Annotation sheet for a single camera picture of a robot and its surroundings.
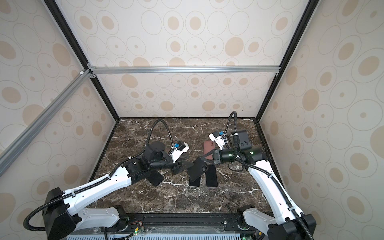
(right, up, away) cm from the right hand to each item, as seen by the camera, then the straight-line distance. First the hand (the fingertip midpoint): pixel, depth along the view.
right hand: (204, 159), depth 68 cm
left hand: (-5, -1, 0) cm, 5 cm away
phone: (+5, -13, +19) cm, 24 cm away
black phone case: (-2, -4, +1) cm, 5 cm away
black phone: (-3, -18, +19) cm, 26 cm away
